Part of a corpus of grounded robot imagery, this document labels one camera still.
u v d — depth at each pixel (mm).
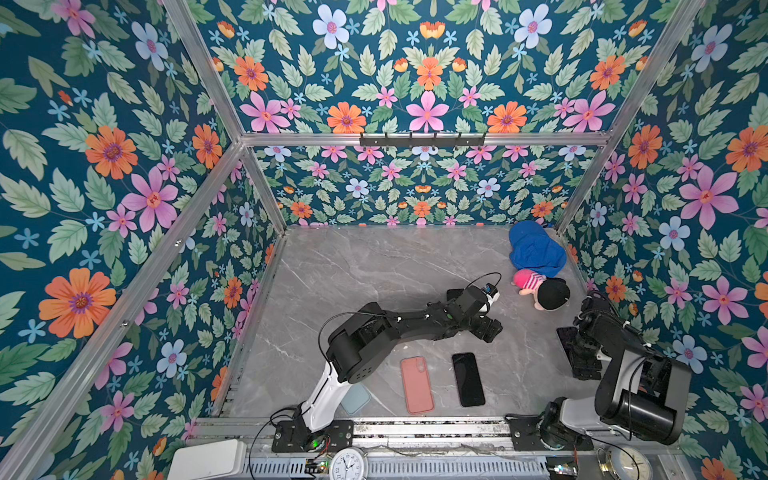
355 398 798
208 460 684
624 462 662
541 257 1090
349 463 666
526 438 730
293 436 715
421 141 927
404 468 702
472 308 706
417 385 827
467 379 821
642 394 453
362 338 549
